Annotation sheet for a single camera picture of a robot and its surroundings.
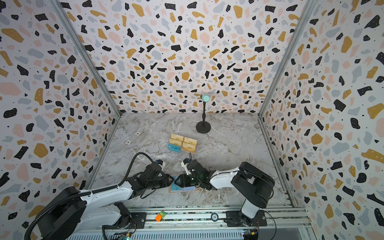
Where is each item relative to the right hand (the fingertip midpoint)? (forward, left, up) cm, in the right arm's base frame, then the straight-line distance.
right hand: (177, 180), depth 82 cm
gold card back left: (+26, +4, +5) cm, 27 cm away
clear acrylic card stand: (+18, +4, -6) cm, 19 cm away
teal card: (+20, +4, 0) cm, 21 cm away
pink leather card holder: (-3, +2, -4) cm, 5 cm away
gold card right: (+20, -5, +1) cm, 21 cm away
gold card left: (+23, +3, +3) cm, 24 cm away
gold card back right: (+23, -6, +4) cm, 25 cm away
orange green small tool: (-18, +7, -2) cm, 19 cm away
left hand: (+1, +1, -1) cm, 2 cm away
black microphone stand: (+43, -14, -6) cm, 46 cm away
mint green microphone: (+36, -16, +28) cm, 48 cm away
